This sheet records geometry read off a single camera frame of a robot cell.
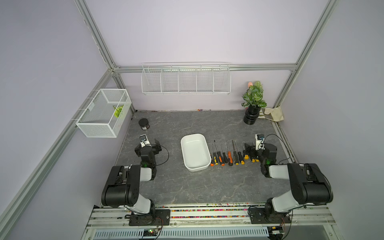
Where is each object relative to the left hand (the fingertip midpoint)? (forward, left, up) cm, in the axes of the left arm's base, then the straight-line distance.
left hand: (148, 141), depth 91 cm
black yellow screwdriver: (-11, -60, -7) cm, 61 cm away
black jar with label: (+21, +8, -7) cm, 23 cm away
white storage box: (-5, -29, -9) cm, 31 cm away
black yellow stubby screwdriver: (-13, -57, -7) cm, 59 cm away
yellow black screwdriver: (-9, -40, -8) cm, 42 cm away
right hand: (-3, -65, -3) cm, 65 cm away
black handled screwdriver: (-10, -47, -9) cm, 49 cm away
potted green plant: (+19, -68, +12) cm, 72 cm away
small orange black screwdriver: (-10, -44, -8) cm, 46 cm away
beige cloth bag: (+25, -95, -10) cm, 98 cm away
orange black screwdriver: (-14, -38, -8) cm, 41 cm away
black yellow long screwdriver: (-14, -64, -8) cm, 66 cm away
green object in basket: (+9, +13, +20) cm, 25 cm away
